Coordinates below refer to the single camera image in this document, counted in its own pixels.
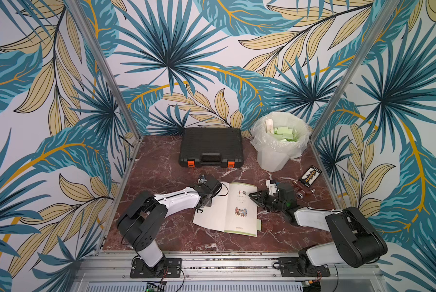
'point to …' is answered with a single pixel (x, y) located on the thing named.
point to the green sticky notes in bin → (281, 132)
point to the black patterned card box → (310, 176)
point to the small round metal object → (299, 195)
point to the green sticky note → (259, 224)
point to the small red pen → (295, 182)
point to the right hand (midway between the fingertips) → (249, 195)
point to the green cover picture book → (232, 210)
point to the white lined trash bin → (273, 155)
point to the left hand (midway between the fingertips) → (200, 200)
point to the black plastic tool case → (211, 147)
